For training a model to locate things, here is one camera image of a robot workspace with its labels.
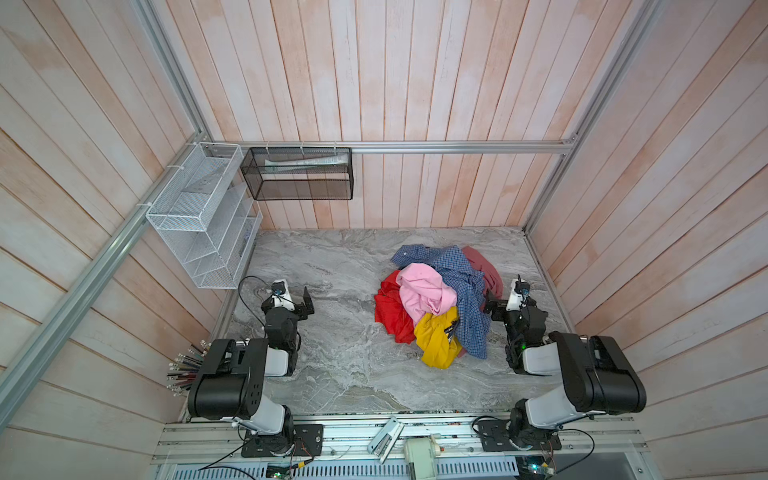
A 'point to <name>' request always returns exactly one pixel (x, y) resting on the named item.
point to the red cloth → (391, 310)
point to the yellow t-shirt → (432, 341)
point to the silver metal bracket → (385, 438)
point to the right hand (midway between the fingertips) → (504, 289)
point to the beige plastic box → (421, 455)
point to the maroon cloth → (493, 278)
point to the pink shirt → (423, 292)
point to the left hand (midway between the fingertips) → (293, 293)
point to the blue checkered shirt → (469, 287)
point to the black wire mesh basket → (299, 172)
